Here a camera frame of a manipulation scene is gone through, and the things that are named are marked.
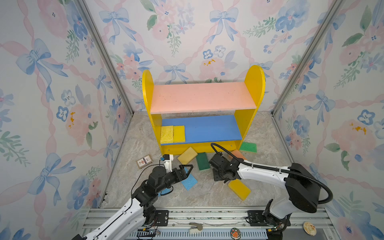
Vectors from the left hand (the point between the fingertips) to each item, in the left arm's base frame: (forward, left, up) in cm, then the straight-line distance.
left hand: (189, 168), depth 75 cm
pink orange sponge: (+16, -31, -15) cm, 38 cm away
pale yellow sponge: (+13, +2, -12) cm, 18 cm away
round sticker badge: (-26, -22, -14) cm, 37 cm away
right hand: (+2, -15, -13) cm, 20 cm away
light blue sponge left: (-11, +10, 0) cm, 15 cm away
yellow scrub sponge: (+21, +7, +1) cm, 22 cm away
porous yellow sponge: (+20, +14, 0) cm, 24 cm away
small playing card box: (+10, +28, -14) cm, 33 cm away
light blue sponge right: (-2, 0, -14) cm, 14 cm away
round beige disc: (-24, -58, -15) cm, 65 cm away
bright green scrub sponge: (+21, -39, -14) cm, 46 cm away
